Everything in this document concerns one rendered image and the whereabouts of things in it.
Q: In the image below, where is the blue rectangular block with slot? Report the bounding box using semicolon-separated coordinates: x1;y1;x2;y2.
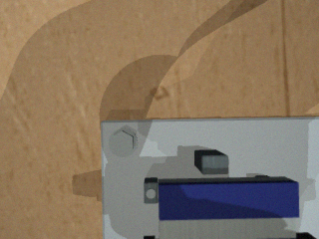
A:
159;176;299;239

